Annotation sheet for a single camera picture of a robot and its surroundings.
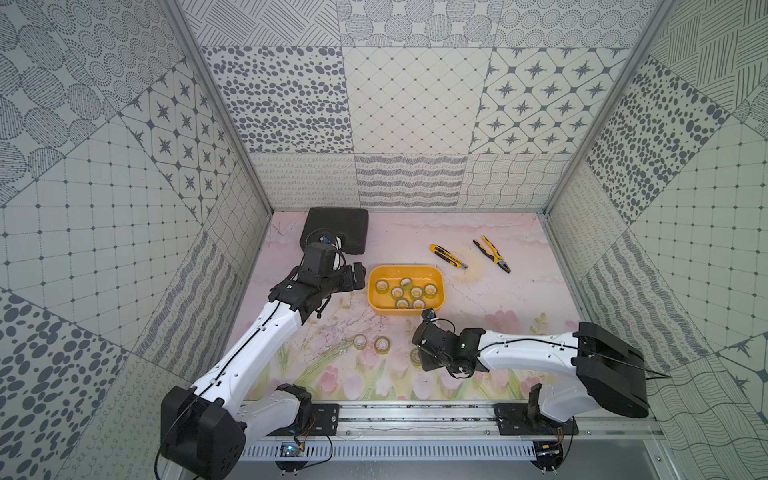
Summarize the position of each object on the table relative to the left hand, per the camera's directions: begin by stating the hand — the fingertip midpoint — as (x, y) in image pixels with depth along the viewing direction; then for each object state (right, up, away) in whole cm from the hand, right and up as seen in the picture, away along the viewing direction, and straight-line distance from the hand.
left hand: (349, 265), depth 80 cm
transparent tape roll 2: (+13, -10, +16) cm, 23 cm away
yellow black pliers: (+49, +1, +26) cm, 56 cm away
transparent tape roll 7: (+9, -24, +6) cm, 26 cm away
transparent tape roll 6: (+15, -13, +13) cm, 24 cm away
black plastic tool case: (-4, +13, +30) cm, 33 cm away
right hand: (+22, -26, +3) cm, 34 cm away
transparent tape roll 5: (+24, -10, +17) cm, 31 cm away
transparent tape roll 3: (+16, -8, +18) cm, 25 cm away
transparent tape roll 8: (+2, -23, +7) cm, 24 cm away
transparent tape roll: (+8, -9, +18) cm, 22 cm away
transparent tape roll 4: (+20, -10, +16) cm, 27 cm away
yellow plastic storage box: (+16, -10, +16) cm, 25 cm away
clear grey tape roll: (+20, -14, +13) cm, 28 cm away
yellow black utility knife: (+32, +1, +27) cm, 42 cm away
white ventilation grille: (+12, -44, -10) cm, 47 cm away
